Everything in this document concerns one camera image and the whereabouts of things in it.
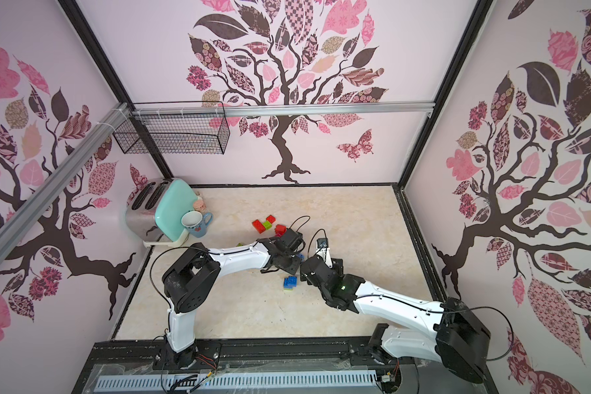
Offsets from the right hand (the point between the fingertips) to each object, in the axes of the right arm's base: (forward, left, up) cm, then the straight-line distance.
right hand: (315, 260), depth 82 cm
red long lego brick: (+22, +23, -9) cm, 33 cm away
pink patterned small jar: (+27, +47, -1) cm, 54 cm away
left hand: (+3, +8, -12) cm, 15 cm away
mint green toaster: (+18, +59, +6) cm, 62 cm away
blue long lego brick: (-5, +9, -6) cm, 12 cm away
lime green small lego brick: (+22, +19, -9) cm, 31 cm away
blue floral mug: (+18, +46, -1) cm, 50 cm away
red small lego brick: (+26, +18, -10) cm, 33 cm away
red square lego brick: (+21, +14, -11) cm, 27 cm away
